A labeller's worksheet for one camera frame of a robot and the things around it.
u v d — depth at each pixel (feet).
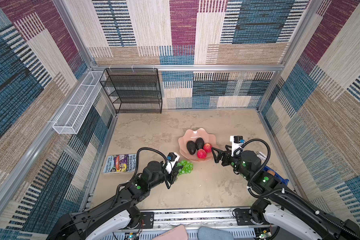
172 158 2.10
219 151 2.18
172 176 2.17
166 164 2.13
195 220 2.47
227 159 2.16
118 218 1.92
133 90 3.63
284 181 2.60
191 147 3.10
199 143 3.16
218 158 2.21
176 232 2.26
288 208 1.62
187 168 2.54
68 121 2.30
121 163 3.00
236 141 2.10
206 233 2.23
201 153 2.93
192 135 3.34
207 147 3.09
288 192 1.64
